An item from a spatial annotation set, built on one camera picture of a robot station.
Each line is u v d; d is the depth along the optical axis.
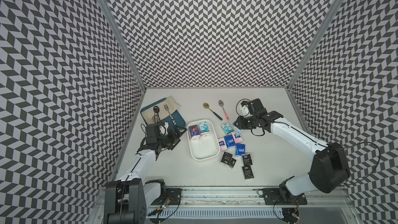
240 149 0.86
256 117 0.70
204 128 0.90
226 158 0.81
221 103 1.08
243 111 0.78
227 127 0.94
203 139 0.91
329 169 0.42
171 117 1.02
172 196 0.72
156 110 1.05
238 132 0.81
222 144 0.87
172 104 1.09
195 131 0.89
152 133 0.67
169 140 0.75
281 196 0.67
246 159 0.82
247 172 0.79
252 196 0.75
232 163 0.82
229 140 0.89
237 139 0.89
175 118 1.01
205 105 1.07
